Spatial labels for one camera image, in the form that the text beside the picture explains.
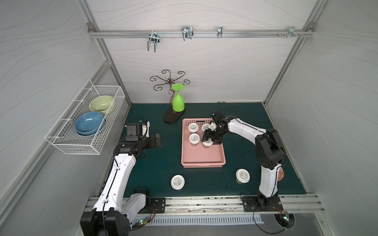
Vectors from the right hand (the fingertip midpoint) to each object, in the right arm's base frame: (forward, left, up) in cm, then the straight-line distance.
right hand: (206, 140), depth 92 cm
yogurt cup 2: (+10, 0, +2) cm, 10 cm away
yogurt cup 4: (-21, -19, 0) cm, 29 cm away
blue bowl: (-10, +55, +30) cm, 63 cm away
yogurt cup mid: (+1, +8, 0) cm, 8 cm away
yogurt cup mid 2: (-4, 0, +1) cm, 4 cm away
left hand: (-7, +30, +12) cm, 33 cm away
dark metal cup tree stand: (+23, +27, -4) cm, 36 cm away
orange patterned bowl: (-18, -42, -3) cm, 46 cm away
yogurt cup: (+9, +9, +1) cm, 13 cm away
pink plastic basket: (-8, +5, -7) cm, 12 cm away
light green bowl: (+2, +54, +29) cm, 62 cm away
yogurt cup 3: (-26, +15, +1) cm, 30 cm away
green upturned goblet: (+16, +18, +18) cm, 30 cm away
